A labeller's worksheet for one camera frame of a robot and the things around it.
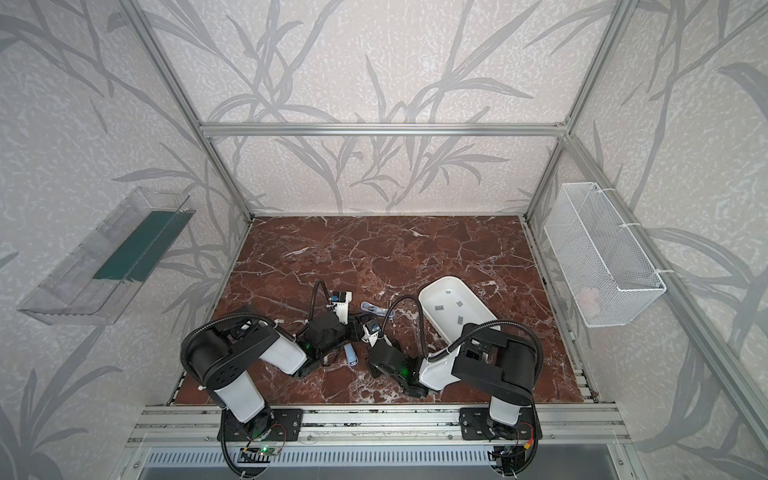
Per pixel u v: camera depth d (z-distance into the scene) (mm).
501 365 467
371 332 757
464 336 495
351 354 826
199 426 752
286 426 727
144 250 635
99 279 640
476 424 718
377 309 932
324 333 705
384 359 650
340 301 807
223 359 464
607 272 612
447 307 958
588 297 736
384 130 1717
